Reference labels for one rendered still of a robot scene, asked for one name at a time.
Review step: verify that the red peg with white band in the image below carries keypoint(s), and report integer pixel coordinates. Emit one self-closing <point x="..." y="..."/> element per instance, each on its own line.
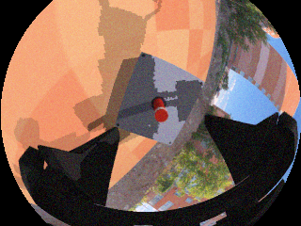
<point x="159" y="110"/>

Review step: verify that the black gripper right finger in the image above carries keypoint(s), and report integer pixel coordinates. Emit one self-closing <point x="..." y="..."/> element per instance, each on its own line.
<point x="238" y="141"/>

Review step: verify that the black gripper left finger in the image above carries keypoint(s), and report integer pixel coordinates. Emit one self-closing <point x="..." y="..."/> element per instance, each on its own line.
<point x="89" y="166"/>

